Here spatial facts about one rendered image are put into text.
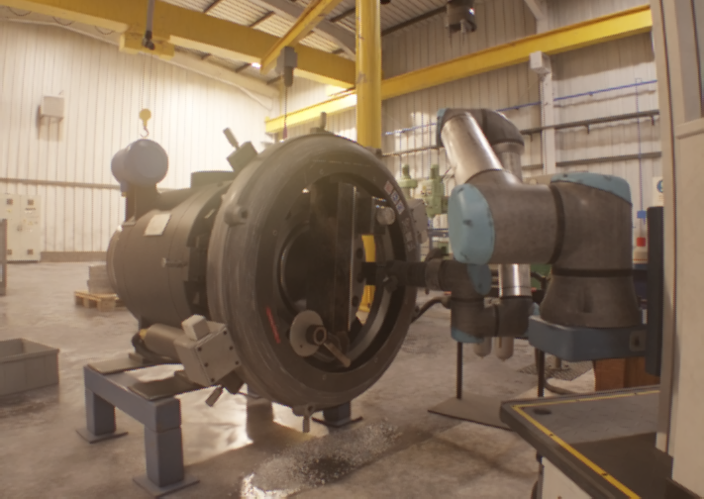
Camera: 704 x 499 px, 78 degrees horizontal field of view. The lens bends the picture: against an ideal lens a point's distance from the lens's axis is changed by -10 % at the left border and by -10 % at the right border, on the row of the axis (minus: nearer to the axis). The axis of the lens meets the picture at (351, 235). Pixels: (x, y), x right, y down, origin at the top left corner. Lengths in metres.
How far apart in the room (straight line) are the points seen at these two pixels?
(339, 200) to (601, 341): 0.70
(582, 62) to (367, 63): 8.44
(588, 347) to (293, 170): 0.74
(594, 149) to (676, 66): 11.48
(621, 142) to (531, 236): 11.38
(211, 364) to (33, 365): 1.58
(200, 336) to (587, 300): 0.76
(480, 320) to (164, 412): 0.88
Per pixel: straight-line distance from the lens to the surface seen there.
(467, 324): 1.29
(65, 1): 12.81
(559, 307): 0.92
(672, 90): 0.93
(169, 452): 1.46
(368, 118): 5.15
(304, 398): 1.24
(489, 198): 0.86
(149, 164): 1.75
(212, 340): 1.07
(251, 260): 1.07
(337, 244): 1.23
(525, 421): 1.05
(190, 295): 1.42
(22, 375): 2.55
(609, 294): 0.91
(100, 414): 1.87
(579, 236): 0.90
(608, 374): 1.68
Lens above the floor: 0.68
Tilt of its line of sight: 1 degrees up
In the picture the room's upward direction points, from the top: straight up
